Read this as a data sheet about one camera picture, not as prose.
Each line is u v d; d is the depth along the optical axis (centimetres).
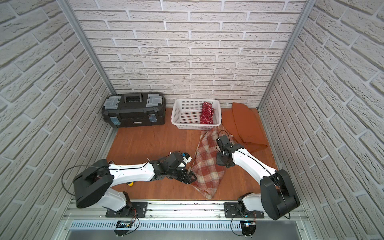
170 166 66
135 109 96
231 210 74
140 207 75
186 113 126
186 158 77
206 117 107
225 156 62
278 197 42
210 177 83
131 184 81
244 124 107
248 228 69
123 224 73
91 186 43
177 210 76
